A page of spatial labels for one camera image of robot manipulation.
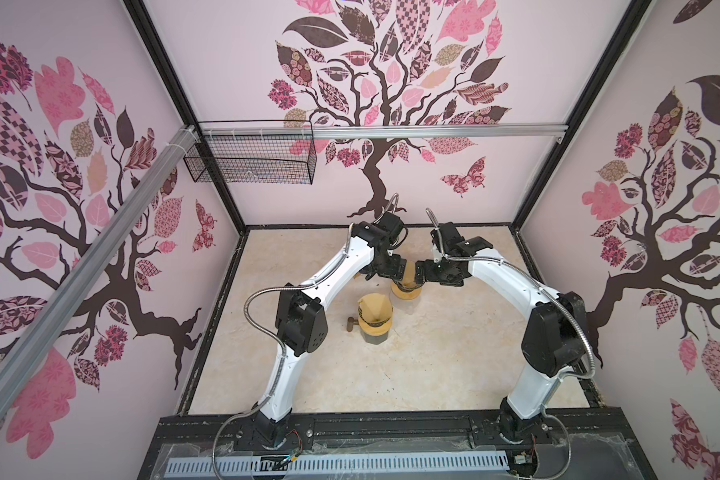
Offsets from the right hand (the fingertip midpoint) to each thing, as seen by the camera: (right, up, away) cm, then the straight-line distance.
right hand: (429, 275), depth 90 cm
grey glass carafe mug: (-19, -19, -2) cm, 27 cm away
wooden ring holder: (-17, -14, -8) cm, 24 cm away
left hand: (-14, 0, -2) cm, 14 cm away
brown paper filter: (-6, -2, -1) cm, 7 cm away
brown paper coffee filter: (-17, -8, -9) cm, 21 cm away
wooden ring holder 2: (-7, -6, -1) cm, 10 cm away
